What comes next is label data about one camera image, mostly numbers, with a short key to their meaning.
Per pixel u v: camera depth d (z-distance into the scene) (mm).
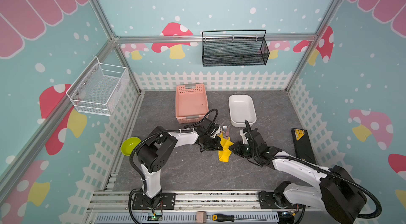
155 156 493
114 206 742
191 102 1126
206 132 786
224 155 871
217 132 895
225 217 687
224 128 995
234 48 942
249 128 774
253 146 657
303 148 903
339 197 411
